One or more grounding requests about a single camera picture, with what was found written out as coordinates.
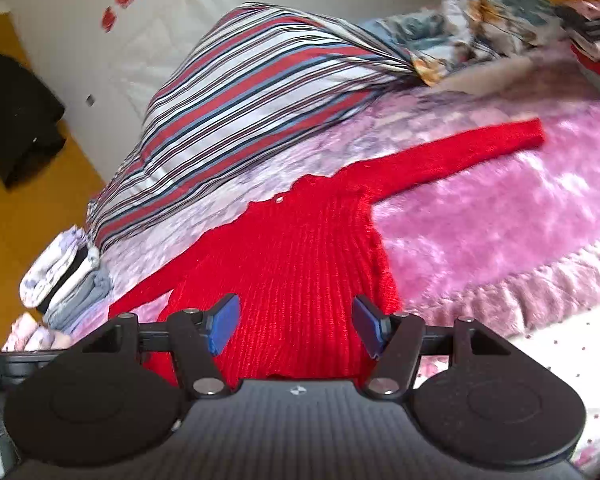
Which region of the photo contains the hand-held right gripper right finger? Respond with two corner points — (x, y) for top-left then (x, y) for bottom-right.
(352, 294), (519, 402)

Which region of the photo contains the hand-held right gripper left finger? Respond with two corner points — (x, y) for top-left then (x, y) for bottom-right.
(74, 293), (242, 401)

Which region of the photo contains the red knit sweater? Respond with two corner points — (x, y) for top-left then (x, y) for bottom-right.
(107, 117), (548, 386)

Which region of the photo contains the pink cartoon print garment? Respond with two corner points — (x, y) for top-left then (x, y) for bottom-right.
(2, 312), (56, 354)

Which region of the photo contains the grey folded garment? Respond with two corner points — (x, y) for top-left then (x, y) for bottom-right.
(45, 267), (114, 334)

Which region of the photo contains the black folded garment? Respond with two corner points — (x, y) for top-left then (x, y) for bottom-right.
(36, 247), (94, 314)

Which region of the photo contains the lilac floral folded garment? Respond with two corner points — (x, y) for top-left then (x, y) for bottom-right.
(19, 227), (89, 309)

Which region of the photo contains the white folded garment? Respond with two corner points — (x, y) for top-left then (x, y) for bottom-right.
(42, 247), (102, 317)

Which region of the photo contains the yellow wooden wardrobe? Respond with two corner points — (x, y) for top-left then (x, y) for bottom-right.
(0, 7), (107, 354)

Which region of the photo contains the pink plush blanket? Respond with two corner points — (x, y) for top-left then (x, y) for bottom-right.
(70, 40), (600, 342)

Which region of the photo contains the striped bedding bundle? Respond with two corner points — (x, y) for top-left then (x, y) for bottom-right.
(85, 2), (416, 257)

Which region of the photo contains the black hanging garment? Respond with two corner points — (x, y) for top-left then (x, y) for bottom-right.
(0, 45), (67, 191)

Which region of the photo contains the white padded headboard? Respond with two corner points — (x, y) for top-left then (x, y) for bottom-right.
(107, 0), (253, 126)

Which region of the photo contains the floral pillow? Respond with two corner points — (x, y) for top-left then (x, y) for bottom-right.
(355, 0), (576, 87)

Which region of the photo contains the black white striped garment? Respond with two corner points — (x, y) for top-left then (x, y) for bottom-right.
(566, 14), (600, 47)

